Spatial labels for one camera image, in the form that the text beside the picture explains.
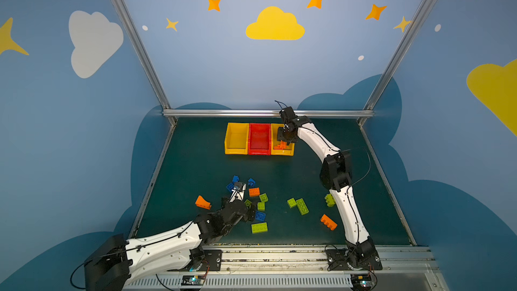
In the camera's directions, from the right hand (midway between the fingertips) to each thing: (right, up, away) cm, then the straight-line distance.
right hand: (283, 135), depth 104 cm
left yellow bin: (-26, -3, +7) cm, 27 cm away
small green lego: (-10, -29, -14) cm, 34 cm away
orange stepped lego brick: (+17, -37, -23) cm, 47 cm away
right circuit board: (+25, -53, -33) cm, 67 cm away
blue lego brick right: (-16, -23, -11) cm, 30 cm away
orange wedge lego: (-38, -30, -18) cm, 52 cm away
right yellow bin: (+3, -9, -3) cm, 9 cm away
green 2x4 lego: (+7, -32, -18) cm, 37 cm away
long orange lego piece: (0, -6, +1) cm, 6 cm away
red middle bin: (-12, -2, +9) cm, 15 cm away
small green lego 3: (+2, -31, -16) cm, 35 cm away
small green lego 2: (-12, -32, -18) cm, 38 cm away
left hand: (-16, -28, -23) cm, 40 cm away
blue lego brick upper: (-24, -21, -10) cm, 33 cm away
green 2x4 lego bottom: (-12, -38, -24) cm, 47 cm away
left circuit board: (-36, -53, -34) cm, 72 cm away
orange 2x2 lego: (-15, -26, -14) cm, 33 cm away
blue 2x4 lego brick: (-12, -35, -19) cm, 42 cm away
